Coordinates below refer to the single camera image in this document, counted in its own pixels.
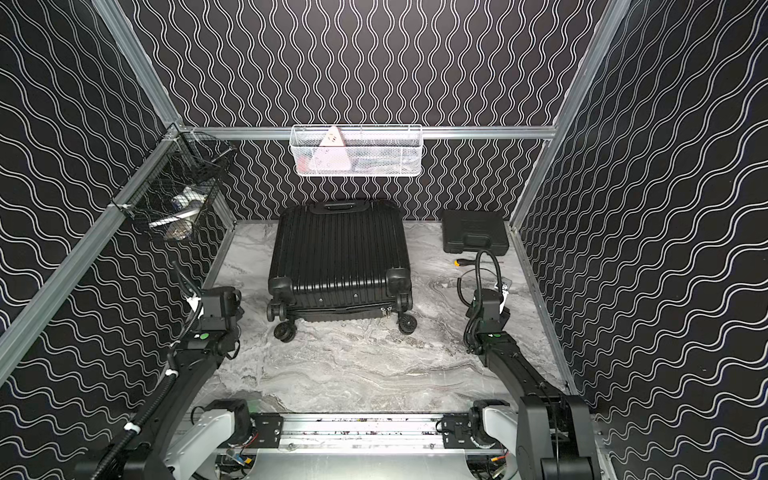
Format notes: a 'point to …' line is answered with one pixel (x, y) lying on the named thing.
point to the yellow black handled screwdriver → (462, 262)
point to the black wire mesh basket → (169, 191)
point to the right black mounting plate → (457, 431)
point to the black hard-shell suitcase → (337, 261)
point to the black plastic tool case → (472, 231)
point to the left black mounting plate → (269, 428)
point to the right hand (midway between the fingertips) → (493, 299)
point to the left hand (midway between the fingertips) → (211, 305)
